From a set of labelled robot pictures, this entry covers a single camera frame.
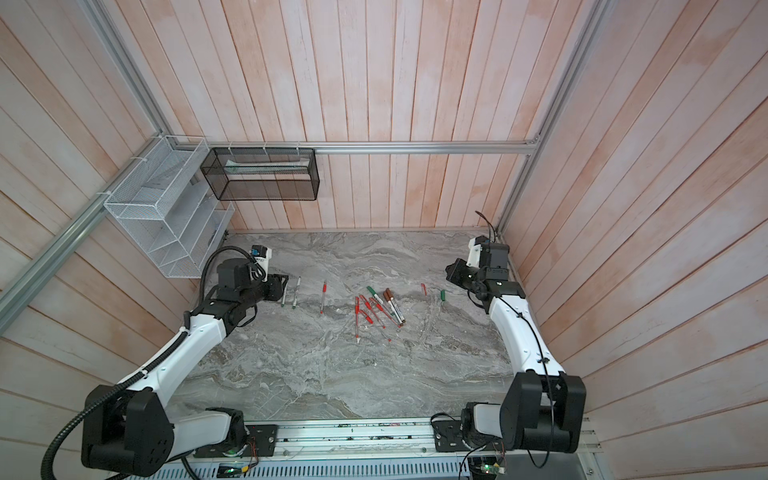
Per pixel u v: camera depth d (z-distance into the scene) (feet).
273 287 2.45
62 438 1.18
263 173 3.42
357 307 3.22
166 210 2.39
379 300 3.28
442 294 3.32
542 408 1.34
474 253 2.50
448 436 2.41
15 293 1.68
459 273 2.41
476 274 2.30
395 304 3.22
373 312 3.21
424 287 3.41
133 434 1.31
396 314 3.13
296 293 3.31
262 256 2.42
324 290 3.34
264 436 2.48
